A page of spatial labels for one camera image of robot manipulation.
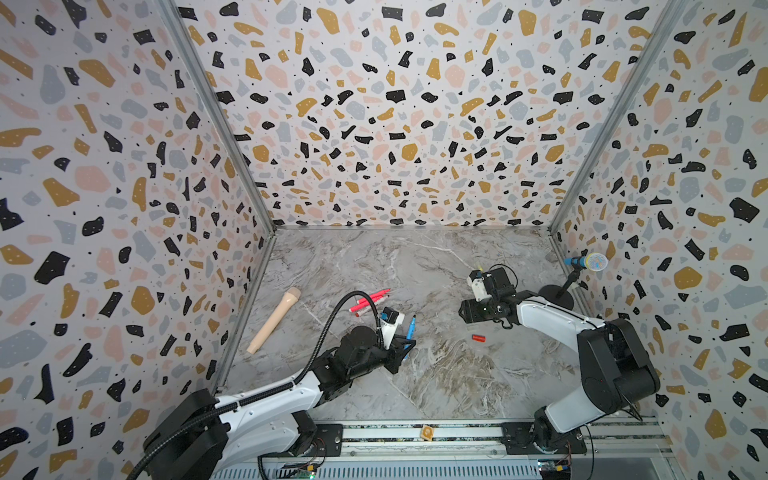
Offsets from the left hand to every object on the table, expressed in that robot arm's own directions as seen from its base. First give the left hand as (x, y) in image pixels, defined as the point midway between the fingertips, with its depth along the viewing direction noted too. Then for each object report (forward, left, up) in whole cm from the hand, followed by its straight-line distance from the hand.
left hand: (418, 342), depth 76 cm
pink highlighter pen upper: (+23, +13, -13) cm, 29 cm away
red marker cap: (+7, -20, -14) cm, 25 cm away
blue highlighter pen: (+2, +2, +2) cm, 3 cm away
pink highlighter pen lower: (+18, +16, -13) cm, 28 cm away
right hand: (+15, -18, -10) cm, 25 cm away
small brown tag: (-18, -2, -13) cm, 22 cm away
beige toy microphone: (+19, +41, -11) cm, 47 cm away
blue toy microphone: (+16, -47, +12) cm, 51 cm away
